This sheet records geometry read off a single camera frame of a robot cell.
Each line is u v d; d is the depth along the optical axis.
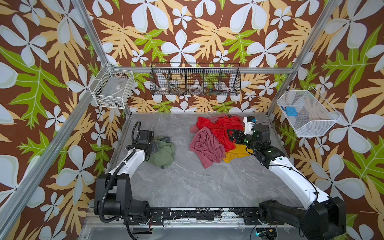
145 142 0.69
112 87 0.86
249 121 0.69
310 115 0.81
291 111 0.86
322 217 0.40
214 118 1.12
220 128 0.95
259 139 0.58
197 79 0.98
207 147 0.95
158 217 0.74
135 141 0.72
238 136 0.69
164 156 0.90
